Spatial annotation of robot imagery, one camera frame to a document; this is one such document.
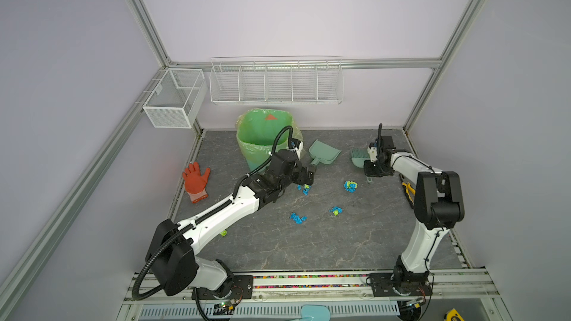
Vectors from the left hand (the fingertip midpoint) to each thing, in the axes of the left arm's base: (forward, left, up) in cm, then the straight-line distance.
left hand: (305, 167), depth 78 cm
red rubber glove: (+11, +49, -23) cm, 56 cm away
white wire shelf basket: (+43, +9, +7) cm, 44 cm away
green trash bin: (+24, +19, -6) cm, 31 cm away
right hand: (+8, -31, -19) cm, 37 cm away
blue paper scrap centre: (+3, -1, -21) cm, 21 cm away
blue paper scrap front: (-10, +3, -22) cm, 25 cm away
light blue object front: (-41, -1, -21) cm, 46 cm away
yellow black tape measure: (-44, -42, -20) cm, 64 cm away
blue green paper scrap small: (-8, -13, -22) cm, 27 cm away
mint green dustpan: (+23, -12, -21) cm, 33 cm away
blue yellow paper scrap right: (+3, -21, -21) cm, 30 cm away
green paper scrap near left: (-14, +33, -21) cm, 41 cm away
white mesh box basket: (+41, +56, 0) cm, 70 cm away
